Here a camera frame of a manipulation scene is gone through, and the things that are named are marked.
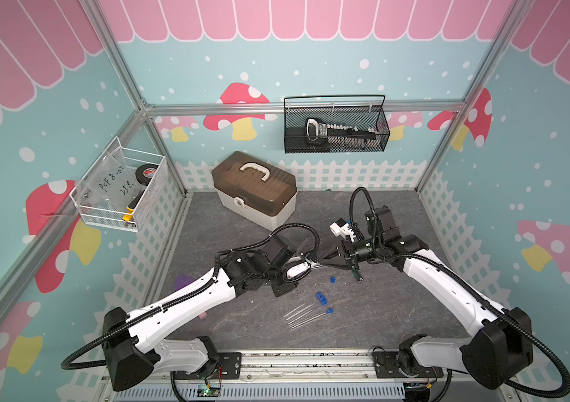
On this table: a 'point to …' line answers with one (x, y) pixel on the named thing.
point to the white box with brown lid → (256, 188)
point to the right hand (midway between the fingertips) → (322, 262)
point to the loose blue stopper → (333, 280)
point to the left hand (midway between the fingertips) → (290, 277)
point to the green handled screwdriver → (356, 274)
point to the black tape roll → (145, 172)
